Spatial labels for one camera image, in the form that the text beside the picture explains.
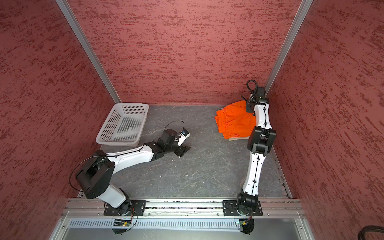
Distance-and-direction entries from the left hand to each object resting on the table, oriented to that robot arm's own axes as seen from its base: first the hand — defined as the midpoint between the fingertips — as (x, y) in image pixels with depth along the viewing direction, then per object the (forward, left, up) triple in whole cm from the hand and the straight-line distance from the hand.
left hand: (185, 146), depth 88 cm
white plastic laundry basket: (+20, +47, -8) cm, 52 cm away
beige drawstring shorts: (+11, -36, -7) cm, 38 cm away
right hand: (+27, -46, +4) cm, 54 cm away
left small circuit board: (-38, +31, -11) cm, 50 cm away
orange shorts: (+21, -33, -1) cm, 39 cm away
